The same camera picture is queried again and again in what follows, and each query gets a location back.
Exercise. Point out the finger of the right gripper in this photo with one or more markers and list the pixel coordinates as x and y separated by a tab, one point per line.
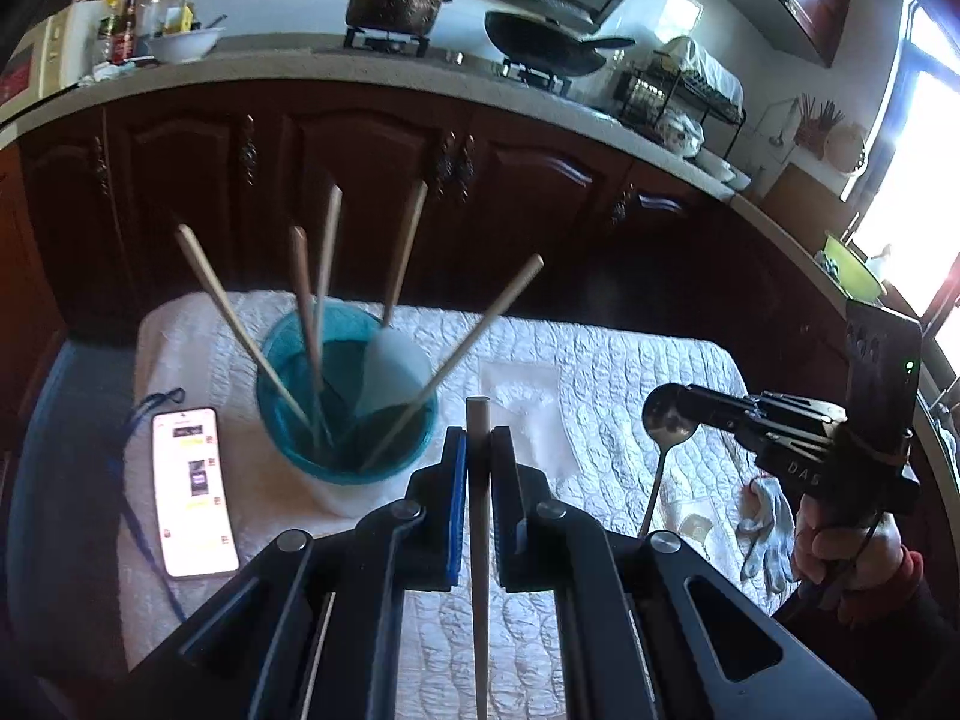
702	401
739	424

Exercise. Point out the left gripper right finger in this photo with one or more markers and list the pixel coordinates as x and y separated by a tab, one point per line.
532	530

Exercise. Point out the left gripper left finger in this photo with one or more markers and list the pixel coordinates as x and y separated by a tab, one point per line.
426	543

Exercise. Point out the metal spoon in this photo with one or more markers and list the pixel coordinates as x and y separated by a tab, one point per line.
667	427

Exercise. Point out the wooden chopstick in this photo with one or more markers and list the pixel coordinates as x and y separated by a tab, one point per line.
305	302
212	286
505	300
403	249
478	459
325	257

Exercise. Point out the right hand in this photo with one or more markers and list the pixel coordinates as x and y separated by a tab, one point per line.
873	553

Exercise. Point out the white glove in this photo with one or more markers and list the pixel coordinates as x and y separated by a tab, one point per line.
770	534

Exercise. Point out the white floral cup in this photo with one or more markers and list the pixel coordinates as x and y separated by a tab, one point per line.
339	456

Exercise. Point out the green bowl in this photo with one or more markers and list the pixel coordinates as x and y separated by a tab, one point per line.
848	271

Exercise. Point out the white smartphone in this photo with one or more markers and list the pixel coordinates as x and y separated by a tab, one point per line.
196	536

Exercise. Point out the black dish rack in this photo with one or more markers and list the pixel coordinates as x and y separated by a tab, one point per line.
682	76

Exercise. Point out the black wok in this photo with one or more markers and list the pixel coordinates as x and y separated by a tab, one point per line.
539	45

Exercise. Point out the grey stone countertop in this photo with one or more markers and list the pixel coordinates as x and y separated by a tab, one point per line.
450	67

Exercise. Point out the dark cooking pot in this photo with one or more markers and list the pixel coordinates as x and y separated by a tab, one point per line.
410	17

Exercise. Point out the white bowl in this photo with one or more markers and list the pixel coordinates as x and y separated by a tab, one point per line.
184	47

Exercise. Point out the yellow oil bottle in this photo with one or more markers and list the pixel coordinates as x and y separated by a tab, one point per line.
179	17

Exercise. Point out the brown glass bottle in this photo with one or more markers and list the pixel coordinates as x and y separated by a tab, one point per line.
125	36

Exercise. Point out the white microwave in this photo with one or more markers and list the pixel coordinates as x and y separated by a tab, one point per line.
53	55

